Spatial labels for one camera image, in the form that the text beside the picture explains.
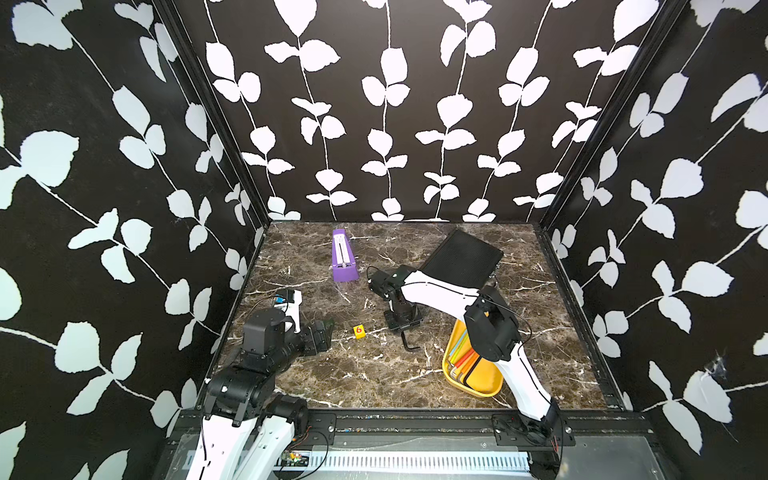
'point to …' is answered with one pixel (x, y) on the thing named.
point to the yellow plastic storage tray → (487, 377)
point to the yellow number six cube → (359, 332)
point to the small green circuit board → (292, 459)
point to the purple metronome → (343, 263)
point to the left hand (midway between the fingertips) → (322, 320)
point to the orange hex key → (469, 362)
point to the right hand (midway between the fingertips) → (397, 329)
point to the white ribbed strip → (421, 462)
